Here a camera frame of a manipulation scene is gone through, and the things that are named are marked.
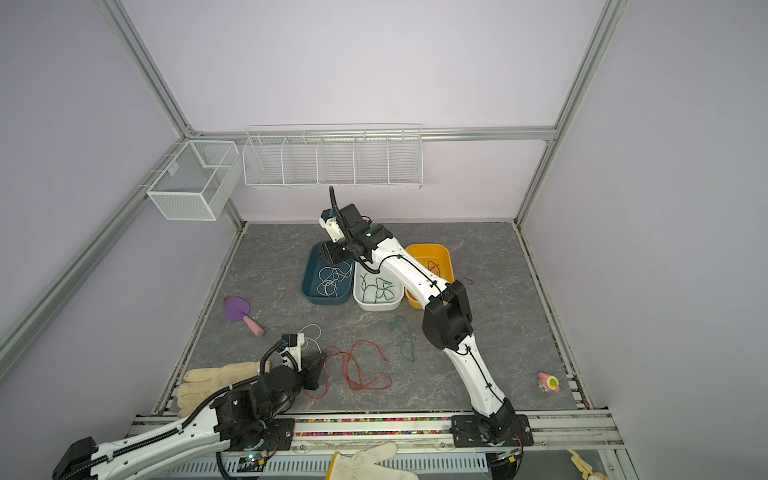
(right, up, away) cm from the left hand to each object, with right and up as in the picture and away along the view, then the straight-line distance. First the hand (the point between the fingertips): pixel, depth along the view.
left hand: (327, 360), depth 81 cm
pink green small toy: (+59, -5, -4) cm, 59 cm away
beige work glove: (-36, -7, +1) cm, 36 cm away
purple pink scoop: (-33, +11, +15) cm, 38 cm away
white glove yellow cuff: (+11, -21, -11) cm, 26 cm away
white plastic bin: (+12, +16, +18) cm, 27 cm away
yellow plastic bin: (+34, +27, +23) cm, 49 cm away
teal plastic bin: (-11, +25, +22) cm, 35 cm away
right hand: (-2, +29, +7) cm, 30 cm away
